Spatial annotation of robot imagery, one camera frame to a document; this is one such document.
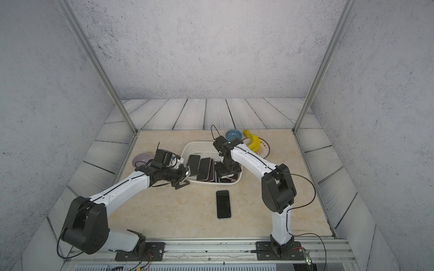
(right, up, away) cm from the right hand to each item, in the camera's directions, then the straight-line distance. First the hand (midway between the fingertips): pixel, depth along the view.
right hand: (226, 174), depth 87 cm
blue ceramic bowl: (+5, +22, +28) cm, 36 cm away
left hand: (-14, -1, -5) cm, 15 cm away
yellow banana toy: (+19, +17, +21) cm, 32 cm away
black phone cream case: (-19, +3, +16) cm, 25 cm away
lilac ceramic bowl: (-51, +6, +16) cm, 54 cm away
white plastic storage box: (-13, +11, +21) cm, 27 cm away
